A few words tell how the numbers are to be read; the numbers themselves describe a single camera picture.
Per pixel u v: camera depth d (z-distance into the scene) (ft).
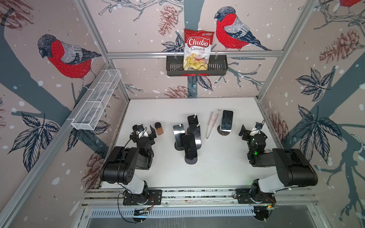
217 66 3.51
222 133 3.23
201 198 2.45
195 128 2.96
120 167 1.44
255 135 2.39
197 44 2.72
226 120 3.11
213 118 3.52
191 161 2.81
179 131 2.89
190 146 2.69
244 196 2.40
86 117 2.32
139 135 2.57
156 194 2.44
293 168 1.49
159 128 3.06
